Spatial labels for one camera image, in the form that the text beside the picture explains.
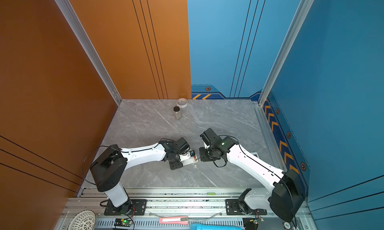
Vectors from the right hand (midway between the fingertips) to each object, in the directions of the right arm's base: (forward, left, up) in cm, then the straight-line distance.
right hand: (200, 157), depth 78 cm
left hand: (+3, +13, -11) cm, 17 cm away
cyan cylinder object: (-29, -2, -13) cm, 31 cm away
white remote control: (+4, +4, -11) cm, 12 cm away
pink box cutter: (-27, +13, -11) cm, 31 cm away
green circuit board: (-27, +37, -13) cm, 48 cm away
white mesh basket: (-26, +55, -10) cm, 62 cm away
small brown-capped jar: (+34, +16, -2) cm, 38 cm away
